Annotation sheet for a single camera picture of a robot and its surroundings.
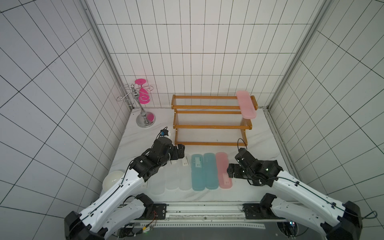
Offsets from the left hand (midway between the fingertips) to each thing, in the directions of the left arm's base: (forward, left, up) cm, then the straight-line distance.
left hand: (175, 150), depth 76 cm
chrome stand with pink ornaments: (+35, +26, +10) cm, 45 cm away
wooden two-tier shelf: (+27, -20, -8) cm, 35 cm away
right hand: (-8, -29, -9) cm, 31 cm away
